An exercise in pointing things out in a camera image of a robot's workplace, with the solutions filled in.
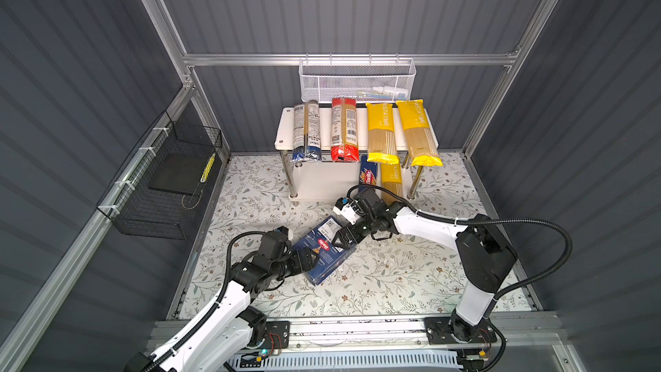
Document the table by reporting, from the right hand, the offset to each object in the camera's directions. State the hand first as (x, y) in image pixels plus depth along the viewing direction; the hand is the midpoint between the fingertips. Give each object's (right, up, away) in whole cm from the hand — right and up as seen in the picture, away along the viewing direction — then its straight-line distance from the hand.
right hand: (343, 238), depth 87 cm
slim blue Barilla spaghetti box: (+10, +23, +13) cm, 28 cm away
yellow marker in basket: (-42, +24, -8) cm, 49 cm away
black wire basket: (-52, +17, -15) cm, 57 cm away
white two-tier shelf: (-7, +19, +16) cm, 26 cm away
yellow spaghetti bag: (+19, +19, +12) cm, 30 cm away
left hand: (-11, -6, -6) cm, 14 cm away
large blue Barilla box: (-8, -1, -2) cm, 8 cm away
